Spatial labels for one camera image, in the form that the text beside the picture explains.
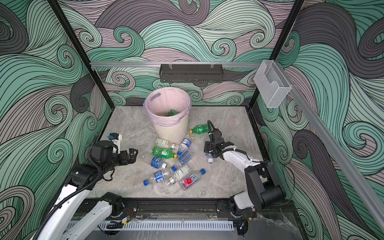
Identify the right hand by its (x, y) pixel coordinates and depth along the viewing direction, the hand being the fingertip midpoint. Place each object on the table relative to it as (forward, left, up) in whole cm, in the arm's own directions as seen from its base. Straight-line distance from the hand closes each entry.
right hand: (209, 146), depth 91 cm
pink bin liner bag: (+27, +28, +8) cm, 40 cm away
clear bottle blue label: (-11, +32, +1) cm, 34 cm away
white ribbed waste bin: (+5, +23, +6) cm, 24 cm away
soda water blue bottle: (-8, +15, +1) cm, 17 cm away
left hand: (-11, +42, +16) cm, 46 cm away
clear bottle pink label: (-20, +11, +1) cm, 23 cm away
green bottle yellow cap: (-5, +28, +1) cm, 28 cm away
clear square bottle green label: (+2, +29, +1) cm, 29 cm away
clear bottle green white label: (-17, +18, +2) cm, 25 cm away
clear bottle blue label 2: (+2, +15, 0) cm, 15 cm away
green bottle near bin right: (+13, +5, 0) cm, 14 cm away
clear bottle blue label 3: (-9, +1, +3) cm, 9 cm away
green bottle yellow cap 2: (+24, +25, +5) cm, 35 cm away
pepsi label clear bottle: (-19, +29, +1) cm, 35 cm away
